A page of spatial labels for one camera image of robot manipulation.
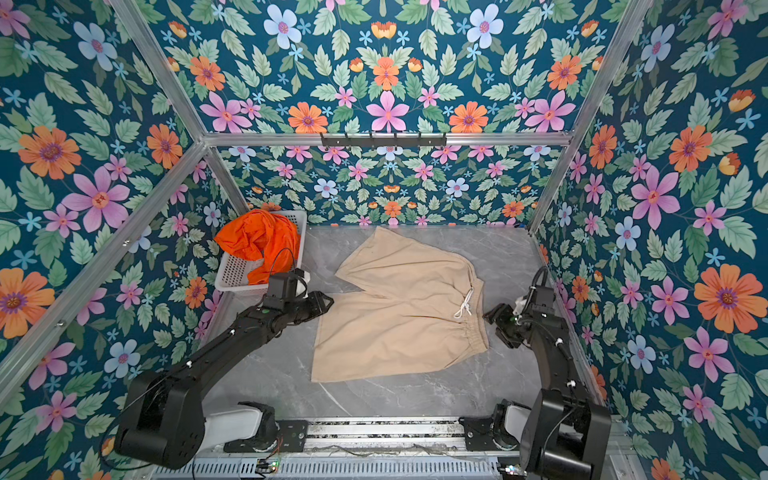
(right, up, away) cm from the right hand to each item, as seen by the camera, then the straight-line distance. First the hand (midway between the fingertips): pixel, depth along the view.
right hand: (489, 317), depth 85 cm
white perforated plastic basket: (-83, +13, +15) cm, 86 cm away
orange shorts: (-76, +25, +19) cm, 82 cm away
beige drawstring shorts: (-20, 0, +11) cm, 23 cm away
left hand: (-45, +7, 0) cm, 46 cm away
